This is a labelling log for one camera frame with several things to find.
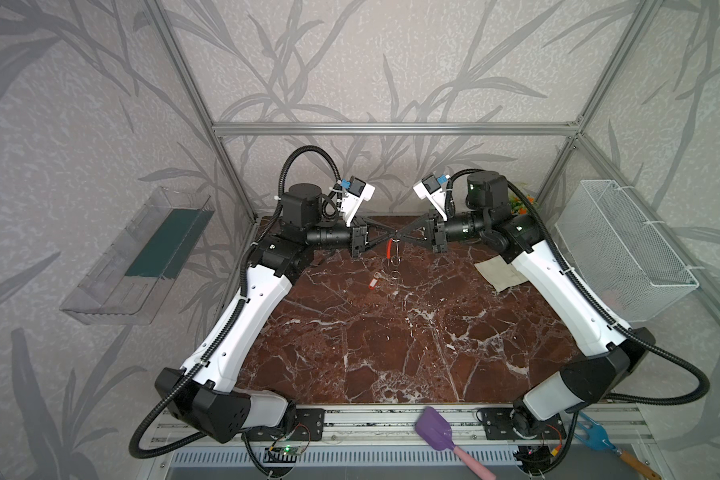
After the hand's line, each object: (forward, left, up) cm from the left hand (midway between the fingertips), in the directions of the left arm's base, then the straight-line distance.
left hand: (395, 229), depth 60 cm
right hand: (+2, -1, -2) cm, 3 cm away
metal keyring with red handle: (+27, -2, -44) cm, 51 cm away
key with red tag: (+14, +4, -43) cm, 45 cm away
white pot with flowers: (+35, -45, -28) cm, 63 cm away
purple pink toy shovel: (-31, -12, -40) cm, 52 cm away
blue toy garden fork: (-32, -51, -41) cm, 73 cm away
